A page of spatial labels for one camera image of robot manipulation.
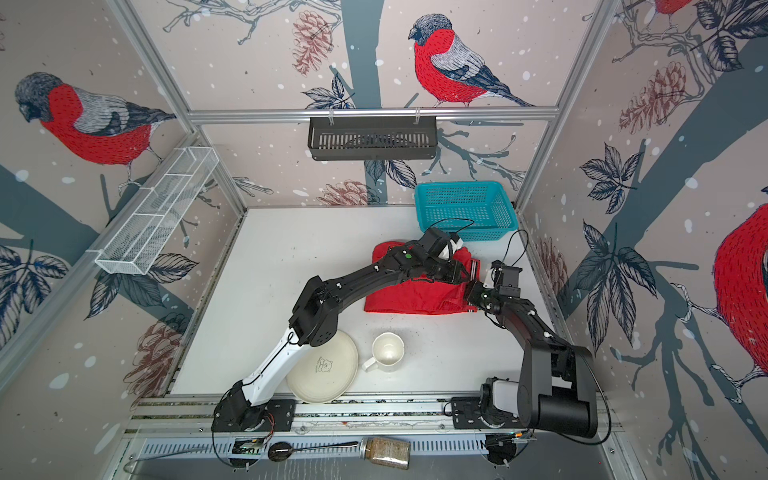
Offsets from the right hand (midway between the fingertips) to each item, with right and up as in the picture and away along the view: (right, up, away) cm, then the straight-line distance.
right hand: (470, 292), depth 91 cm
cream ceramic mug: (-25, -14, -8) cm, 30 cm away
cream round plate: (-43, -20, -10) cm, 49 cm away
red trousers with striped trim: (-17, -1, 0) cm, 17 cm away
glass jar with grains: (-25, -30, -26) cm, 47 cm away
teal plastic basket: (+6, +27, +16) cm, 32 cm away
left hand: (-2, +5, -7) cm, 9 cm away
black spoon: (-50, -32, -23) cm, 63 cm away
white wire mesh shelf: (-87, +15, -20) cm, 91 cm away
